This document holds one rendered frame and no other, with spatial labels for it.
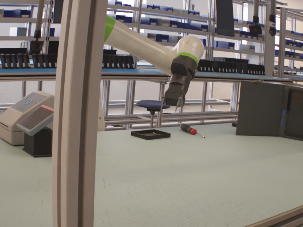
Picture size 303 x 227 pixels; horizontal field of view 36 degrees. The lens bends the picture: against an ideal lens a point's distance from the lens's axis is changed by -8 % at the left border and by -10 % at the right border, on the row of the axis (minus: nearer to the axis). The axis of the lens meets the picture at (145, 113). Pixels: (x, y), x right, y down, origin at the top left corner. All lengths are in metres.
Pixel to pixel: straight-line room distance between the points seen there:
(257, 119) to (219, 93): 9.31
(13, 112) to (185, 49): 0.78
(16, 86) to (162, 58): 6.43
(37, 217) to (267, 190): 0.57
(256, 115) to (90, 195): 1.31
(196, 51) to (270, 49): 6.69
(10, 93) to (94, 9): 7.71
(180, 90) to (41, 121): 0.69
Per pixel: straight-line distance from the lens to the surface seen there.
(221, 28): 6.66
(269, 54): 8.60
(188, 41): 1.99
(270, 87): 1.92
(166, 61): 2.06
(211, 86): 9.07
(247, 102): 1.89
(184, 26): 7.47
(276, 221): 1.02
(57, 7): 5.19
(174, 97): 1.83
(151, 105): 5.10
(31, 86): 8.49
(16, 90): 8.38
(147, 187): 1.14
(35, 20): 5.62
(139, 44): 2.04
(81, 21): 0.62
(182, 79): 1.87
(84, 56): 0.63
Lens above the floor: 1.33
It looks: 9 degrees down
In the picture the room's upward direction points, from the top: 5 degrees clockwise
